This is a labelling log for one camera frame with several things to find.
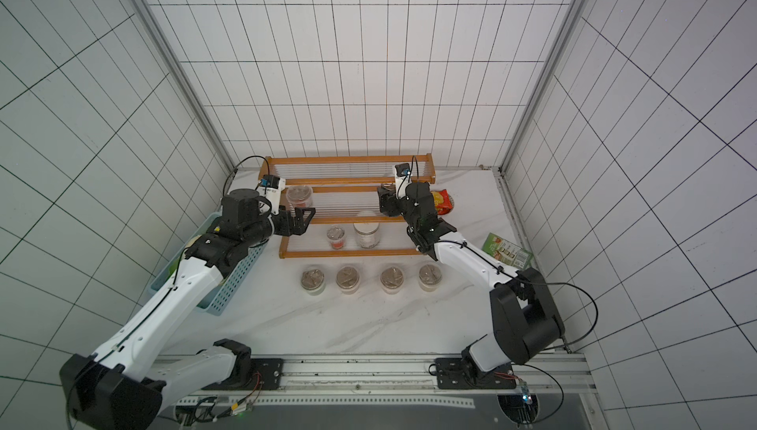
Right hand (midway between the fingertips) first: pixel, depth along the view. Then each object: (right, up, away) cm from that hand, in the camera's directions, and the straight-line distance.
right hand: (380, 184), depth 84 cm
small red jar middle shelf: (-24, -4, +1) cm, 24 cm away
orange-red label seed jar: (-10, -28, +2) cm, 30 cm away
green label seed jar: (-20, -28, 0) cm, 34 cm away
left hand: (-23, -8, -6) cm, 25 cm away
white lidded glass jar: (-4, -15, +6) cm, 17 cm away
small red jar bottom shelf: (-14, -17, +8) cm, 23 cm away
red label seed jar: (+3, -28, 0) cm, 28 cm away
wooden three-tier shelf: (-11, -2, +2) cm, 12 cm away
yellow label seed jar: (+15, -27, +1) cm, 31 cm away
